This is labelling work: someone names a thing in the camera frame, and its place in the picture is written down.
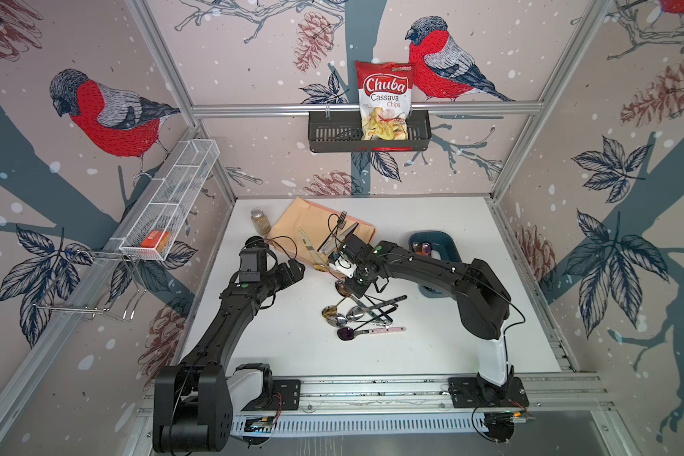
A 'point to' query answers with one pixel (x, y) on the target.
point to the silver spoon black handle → (356, 313)
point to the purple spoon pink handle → (346, 333)
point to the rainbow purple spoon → (427, 248)
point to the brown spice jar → (260, 221)
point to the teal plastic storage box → (443, 247)
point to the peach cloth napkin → (308, 231)
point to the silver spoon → (339, 320)
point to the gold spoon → (330, 311)
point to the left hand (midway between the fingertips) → (298, 265)
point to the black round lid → (255, 242)
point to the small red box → (150, 239)
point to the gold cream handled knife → (311, 247)
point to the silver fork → (340, 223)
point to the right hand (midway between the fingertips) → (351, 284)
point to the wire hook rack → (100, 282)
